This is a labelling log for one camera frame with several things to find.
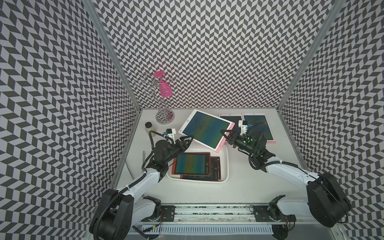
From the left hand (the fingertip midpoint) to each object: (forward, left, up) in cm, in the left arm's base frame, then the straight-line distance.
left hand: (193, 139), depth 79 cm
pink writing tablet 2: (+30, -45, -18) cm, 57 cm away
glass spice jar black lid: (+15, +30, -9) cm, 35 cm away
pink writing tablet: (+5, -7, +2) cm, 9 cm away
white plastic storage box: (-13, -18, -17) cm, 28 cm away
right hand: (+1, -14, +4) cm, 14 cm away
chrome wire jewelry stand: (+45, +32, +2) cm, 55 cm away
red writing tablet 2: (-11, -13, -18) cm, 24 cm away
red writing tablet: (-6, +1, -18) cm, 19 cm away
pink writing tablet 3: (+31, -29, -18) cm, 46 cm away
